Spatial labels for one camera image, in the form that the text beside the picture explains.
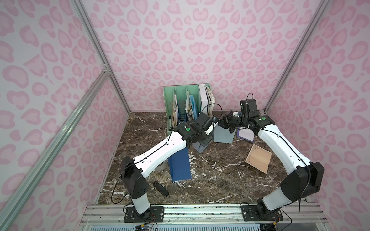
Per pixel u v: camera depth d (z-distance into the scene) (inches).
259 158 36.5
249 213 28.6
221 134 40.9
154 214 28.5
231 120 26.8
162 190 31.5
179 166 35.7
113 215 29.6
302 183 16.6
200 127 22.1
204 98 36.3
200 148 30.0
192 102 36.2
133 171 17.0
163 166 34.7
